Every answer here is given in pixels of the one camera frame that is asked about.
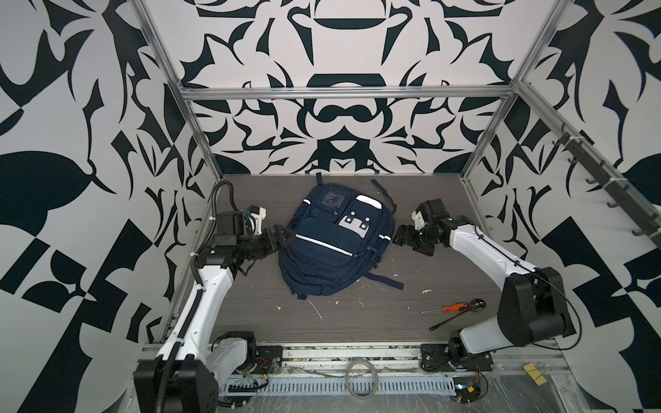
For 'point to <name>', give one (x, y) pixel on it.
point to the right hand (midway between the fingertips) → (404, 240)
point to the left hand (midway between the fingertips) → (288, 234)
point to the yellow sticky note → (534, 373)
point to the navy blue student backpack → (335, 236)
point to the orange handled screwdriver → (447, 308)
